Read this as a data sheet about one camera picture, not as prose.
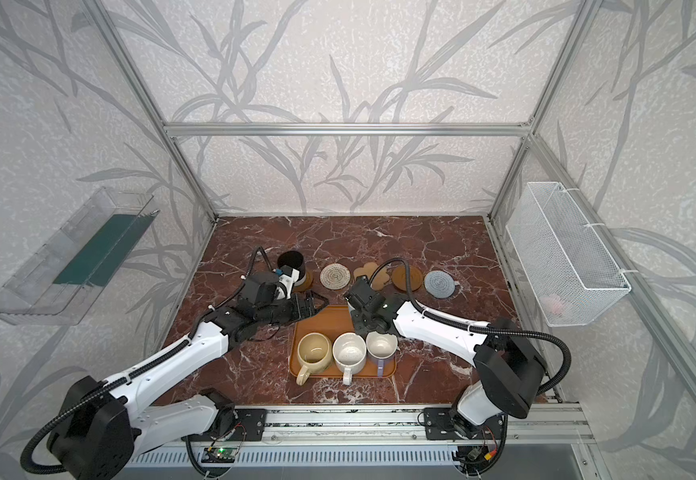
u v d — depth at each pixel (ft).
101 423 1.28
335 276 3.34
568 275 1.99
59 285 2.07
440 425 2.43
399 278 3.36
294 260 3.06
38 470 1.31
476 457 2.44
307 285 3.25
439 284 3.29
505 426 2.38
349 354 2.77
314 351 2.77
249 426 2.41
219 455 2.33
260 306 2.07
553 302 2.37
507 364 1.40
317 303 2.43
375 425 2.47
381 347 2.82
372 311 2.07
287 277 2.46
